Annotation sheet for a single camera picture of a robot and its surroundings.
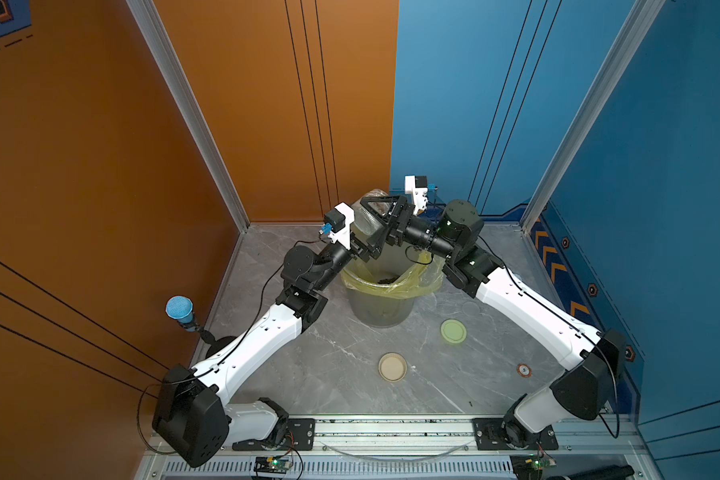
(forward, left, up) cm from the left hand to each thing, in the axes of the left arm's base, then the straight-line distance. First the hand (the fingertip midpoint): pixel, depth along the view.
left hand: (375, 208), depth 61 cm
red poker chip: (-18, -43, -45) cm, 65 cm away
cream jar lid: (-17, -5, -44) cm, 48 cm away
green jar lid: (-7, -24, -43) cm, 50 cm away
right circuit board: (-39, -39, -44) cm, 71 cm away
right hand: (-2, +2, 0) cm, 2 cm away
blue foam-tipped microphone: (-16, +40, -14) cm, 46 cm away
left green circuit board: (-40, +23, -46) cm, 65 cm away
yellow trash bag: (-4, -12, -20) cm, 24 cm away
